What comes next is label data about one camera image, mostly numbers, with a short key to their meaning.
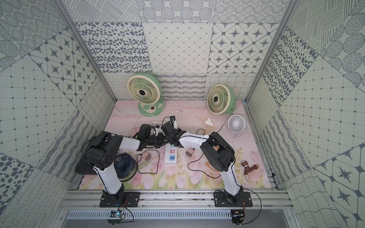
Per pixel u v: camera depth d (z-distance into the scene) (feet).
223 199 2.44
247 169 2.74
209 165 2.82
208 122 3.40
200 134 1.93
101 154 1.64
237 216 2.39
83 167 2.66
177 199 2.49
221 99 3.32
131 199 2.44
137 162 2.83
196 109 3.75
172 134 2.40
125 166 2.54
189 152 2.96
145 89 3.05
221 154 1.70
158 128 3.04
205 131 3.32
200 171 2.76
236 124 3.16
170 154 2.89
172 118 2.75
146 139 2.63
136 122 3.52
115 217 2.31
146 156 2.89
